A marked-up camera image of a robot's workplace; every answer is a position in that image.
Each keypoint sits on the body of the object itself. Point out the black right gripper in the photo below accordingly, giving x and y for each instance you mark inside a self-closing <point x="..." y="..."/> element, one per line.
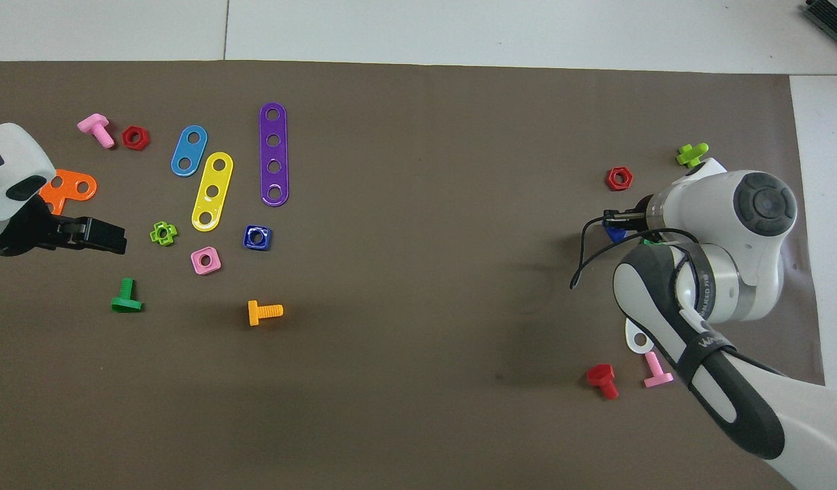
<point x="642" y="216"/>

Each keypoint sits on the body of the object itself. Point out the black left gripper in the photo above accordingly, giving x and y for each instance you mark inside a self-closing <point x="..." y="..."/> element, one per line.
<point x="24" y="231"/>

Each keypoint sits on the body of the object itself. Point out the blue triangle-head toy bolt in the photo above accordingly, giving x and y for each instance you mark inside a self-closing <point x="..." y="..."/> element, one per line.
<point x="616" y="235"/>

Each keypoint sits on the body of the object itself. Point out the blue square toy nut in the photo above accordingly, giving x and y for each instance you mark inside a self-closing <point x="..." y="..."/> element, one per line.
<point x="248" y="245"/>

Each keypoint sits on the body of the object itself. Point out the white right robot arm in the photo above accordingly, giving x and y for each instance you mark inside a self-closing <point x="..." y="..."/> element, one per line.
<point x="731" y="204"/>

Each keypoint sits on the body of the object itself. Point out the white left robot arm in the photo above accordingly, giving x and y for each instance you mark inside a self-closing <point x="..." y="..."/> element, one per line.
<point x="10" y="156"/>

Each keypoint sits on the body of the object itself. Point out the red hexagonal toy nut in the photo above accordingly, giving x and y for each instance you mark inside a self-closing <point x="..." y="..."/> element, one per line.
<point x="610" y="180"/>
<point x="126" y="139"/>

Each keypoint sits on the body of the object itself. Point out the orange heart-shaped plate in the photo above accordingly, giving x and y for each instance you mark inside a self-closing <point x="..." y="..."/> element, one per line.
<point x="68" y="192"/>

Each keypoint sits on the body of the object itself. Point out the green cross-shaped toy nut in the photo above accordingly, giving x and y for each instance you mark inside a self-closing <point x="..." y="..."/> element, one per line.
<point x="153" y="234"/>

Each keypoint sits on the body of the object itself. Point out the green toy bolt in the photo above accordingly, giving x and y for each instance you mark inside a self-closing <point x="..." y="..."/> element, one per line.
<point x="126" y="305"/>

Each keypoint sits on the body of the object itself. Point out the lime cross-head toy bolt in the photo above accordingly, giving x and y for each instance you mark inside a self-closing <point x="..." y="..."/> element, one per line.
<point x="687" y="155"/>

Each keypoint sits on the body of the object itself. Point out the pink square toy nut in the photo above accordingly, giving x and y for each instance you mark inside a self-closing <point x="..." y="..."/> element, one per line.
<point x="196" y="267"/>

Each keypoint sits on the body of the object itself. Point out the pink toy bolt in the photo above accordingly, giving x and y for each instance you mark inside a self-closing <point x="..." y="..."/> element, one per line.
<point x="94" y="124"/>
<point x="658" y="380"/>

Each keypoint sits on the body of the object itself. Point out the white curved five-hole strip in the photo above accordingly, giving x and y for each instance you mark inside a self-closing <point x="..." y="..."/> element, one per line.
<point x="630" y="328"/>

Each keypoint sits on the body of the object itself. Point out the blue two-hole strip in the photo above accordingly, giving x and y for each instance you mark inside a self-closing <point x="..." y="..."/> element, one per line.
<point x="189" y="150"/>

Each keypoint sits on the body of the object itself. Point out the yellow three-hole strip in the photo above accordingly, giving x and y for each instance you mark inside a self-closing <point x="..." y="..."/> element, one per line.
<point x="216" y="178"/>

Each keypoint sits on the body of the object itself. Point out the red hex-head toy bolt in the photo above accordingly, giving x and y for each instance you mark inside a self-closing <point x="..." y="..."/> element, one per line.
<point x="599" y="374"/>

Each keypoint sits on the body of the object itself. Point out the orange toy bolt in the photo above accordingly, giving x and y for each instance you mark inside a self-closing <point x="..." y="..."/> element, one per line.
<point x="254" y="313"/>

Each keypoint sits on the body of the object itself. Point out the purple four-hole strip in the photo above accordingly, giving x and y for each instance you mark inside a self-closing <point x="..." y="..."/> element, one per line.
<point x="273" y="153"/>

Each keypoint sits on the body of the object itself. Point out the brown table mat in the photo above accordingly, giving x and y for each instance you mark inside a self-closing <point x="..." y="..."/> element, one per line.
<point x="418" y="408"/>

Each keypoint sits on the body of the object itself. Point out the dark grey ribbed device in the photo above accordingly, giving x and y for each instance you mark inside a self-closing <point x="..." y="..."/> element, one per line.
<point x="833" y="13"/>

